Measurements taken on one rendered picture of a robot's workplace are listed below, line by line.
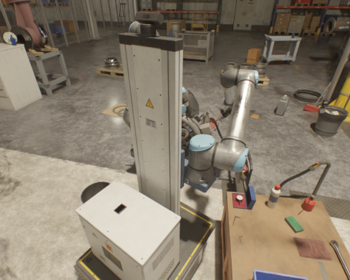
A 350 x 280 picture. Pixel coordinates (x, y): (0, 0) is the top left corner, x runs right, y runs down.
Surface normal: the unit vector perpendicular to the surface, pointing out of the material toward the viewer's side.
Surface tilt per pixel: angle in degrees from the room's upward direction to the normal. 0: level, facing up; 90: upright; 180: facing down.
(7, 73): 90
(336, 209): 0
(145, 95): 90
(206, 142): 5
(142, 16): 62
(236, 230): 0
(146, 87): 90
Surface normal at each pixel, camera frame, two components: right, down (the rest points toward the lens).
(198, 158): -0.35, 0.52
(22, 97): 0.97, 0.14
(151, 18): -0.51, 0.00
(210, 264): 0.00, -0.83
